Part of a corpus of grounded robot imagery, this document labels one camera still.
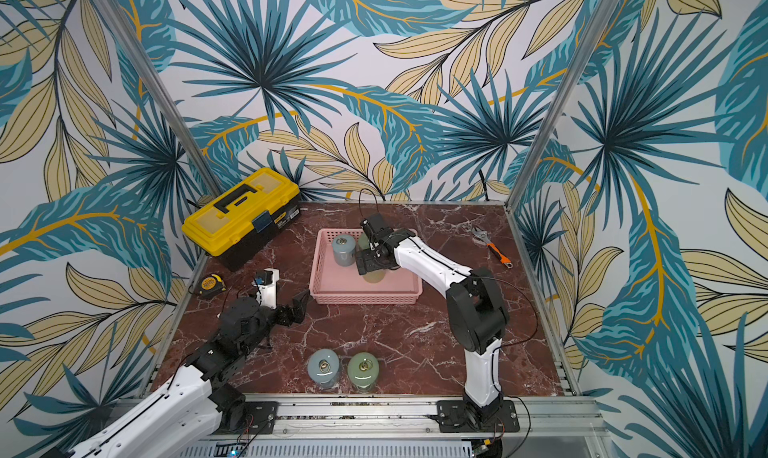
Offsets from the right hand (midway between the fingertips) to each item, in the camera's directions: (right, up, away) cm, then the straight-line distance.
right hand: (375, 259), depth 92 cm
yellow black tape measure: (-51, -8, 0) cm, 51 cm away
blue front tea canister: (-12, -24, -19) cm, 33 cm away
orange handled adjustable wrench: (+43, 0, +12) cm, 45 cm away
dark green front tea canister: (-2, -25, -19) cm, 32 cm away
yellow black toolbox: (-41, +13, 0) cm, 43 cm away
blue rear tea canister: (-10, +3, +5) cm, 12 cm away
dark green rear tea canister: (-4, +6, +5) cm, 9 cm away
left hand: (-21, -8, -13) cm, 26 cm away
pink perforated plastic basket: (-15, -9, +8) cm, 19 cm away
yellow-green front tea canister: (-1, -6, +5) cm, 8 cm away
